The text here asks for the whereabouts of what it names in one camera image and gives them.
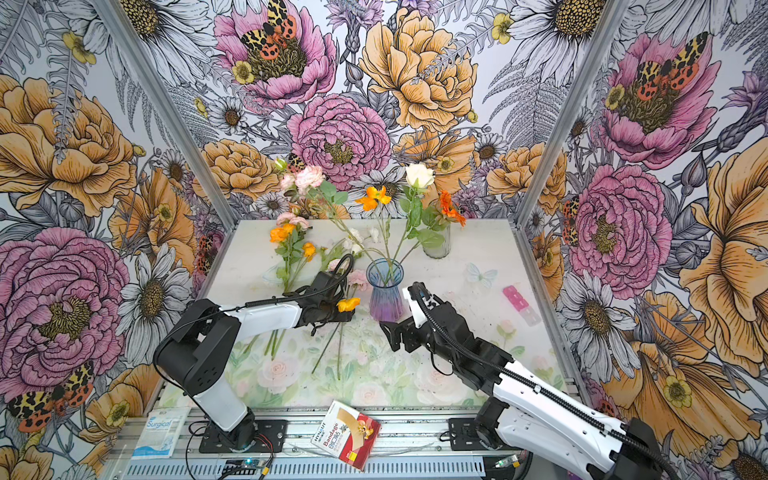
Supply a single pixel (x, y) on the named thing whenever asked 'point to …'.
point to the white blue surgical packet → (160, 433)
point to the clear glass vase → (436, 243)
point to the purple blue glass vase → (386, 305)
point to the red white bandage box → (347, 434)
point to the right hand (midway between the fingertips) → (398, 325)
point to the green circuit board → (241, 466)
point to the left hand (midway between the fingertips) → (345, 318)
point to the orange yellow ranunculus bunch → (295, 253)
